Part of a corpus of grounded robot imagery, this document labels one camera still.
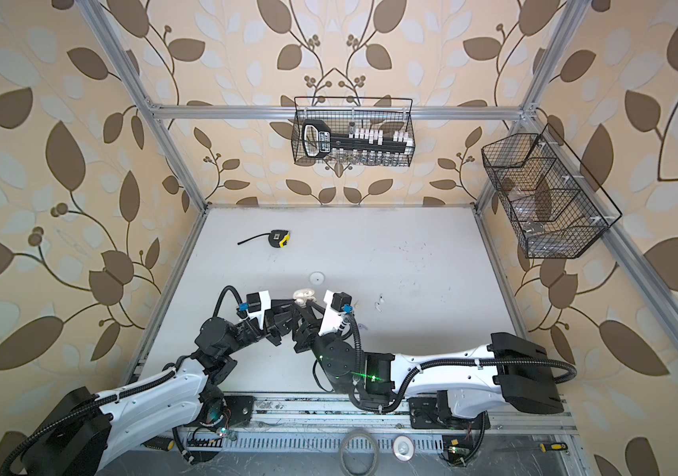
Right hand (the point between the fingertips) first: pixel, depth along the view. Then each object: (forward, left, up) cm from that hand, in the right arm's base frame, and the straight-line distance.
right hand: (297, 307), depth 66 cm
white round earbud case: (+22, -1, -24) cm, 33 cm away
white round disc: (-25, -23, -25) cm, 43 cm away
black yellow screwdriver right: (-26, -59, -26) cm, 69 cm away
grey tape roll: (-25, -17, -22) cm, 37 cm away
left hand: (+2, 0, -1) cm, 2 cm away
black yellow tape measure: (+39, +15, -22) cm, 48 cm away
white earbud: (+12, -20, -25) cm, 35 cm away
